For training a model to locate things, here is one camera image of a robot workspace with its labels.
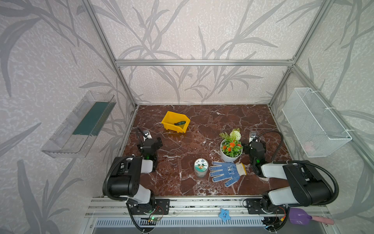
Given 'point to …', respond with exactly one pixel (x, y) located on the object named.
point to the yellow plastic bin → (177, 122)
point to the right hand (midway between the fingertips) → (252, 139)
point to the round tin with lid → (201, 167)
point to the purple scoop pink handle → (300, 216)
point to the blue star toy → (224, 214)
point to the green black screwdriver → (180, 123)
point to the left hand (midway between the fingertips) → (150, 137)
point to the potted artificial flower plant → (231, 147)
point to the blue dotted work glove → (227, 170)
